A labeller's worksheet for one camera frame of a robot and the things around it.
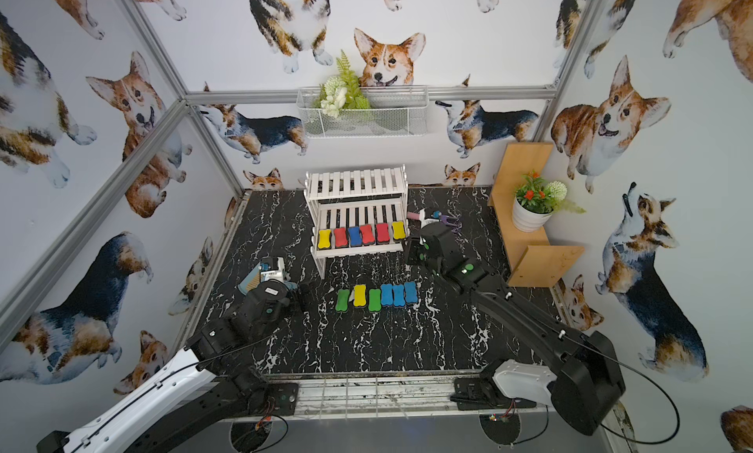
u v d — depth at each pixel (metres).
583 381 0.38
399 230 0.91
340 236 0.90
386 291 0.91
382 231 0.93
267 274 0.64
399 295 0.90
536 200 0.89
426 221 0.71
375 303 0.88
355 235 0.90
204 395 0.60
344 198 0.84
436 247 0.57
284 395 0.74
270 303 0.54
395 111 0.93
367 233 0.91
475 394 0.73
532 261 0.82
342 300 0.90
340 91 0.78
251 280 0.95
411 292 0.92
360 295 0.91
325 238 0.89
